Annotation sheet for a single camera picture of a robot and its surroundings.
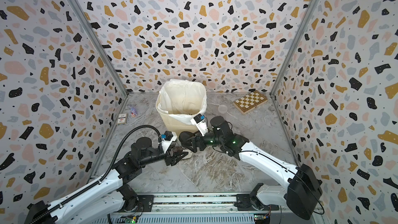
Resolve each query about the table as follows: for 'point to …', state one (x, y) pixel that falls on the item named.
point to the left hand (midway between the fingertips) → (185, 147)
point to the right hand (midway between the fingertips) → (188, 140)
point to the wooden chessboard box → (250, 101)
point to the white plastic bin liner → (182, 99)
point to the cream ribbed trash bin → (175, 125)
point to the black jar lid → (185, 135)
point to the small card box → (122, 118)
